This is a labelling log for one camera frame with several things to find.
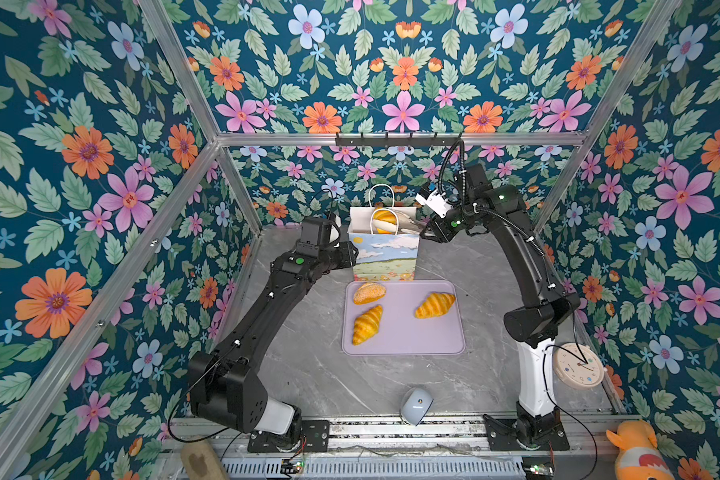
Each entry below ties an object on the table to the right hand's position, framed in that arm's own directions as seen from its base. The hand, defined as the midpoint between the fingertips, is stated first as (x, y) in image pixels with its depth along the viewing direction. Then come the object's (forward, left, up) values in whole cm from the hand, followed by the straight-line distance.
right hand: (429, 225), depth 80 cm
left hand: (-5, +19, -2) cm, 20 cm away
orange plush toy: (-50, -43, -23) cm, 70 cm away
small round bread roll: (+6, +12, -1) cm, 14 cm away
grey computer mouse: (-40, +5, -22) cm, 46 cm away
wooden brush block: (-50, +55, -26) cm, 79 cm away
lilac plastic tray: (-17, +8, -29) cm, 35 cm away
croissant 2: (-10, -4, -26) cm, 28 cm away
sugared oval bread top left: (-6, +17, -25) cm, 31 cm away
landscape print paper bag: (0, +12, -5) cm, 13 cm away
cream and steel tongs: (+3, +5, -3) cm, 7 cm away
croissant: (-17, +18, -25) cm, 35 cm away
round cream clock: (-29, -42, -28) cm, 58 cm away
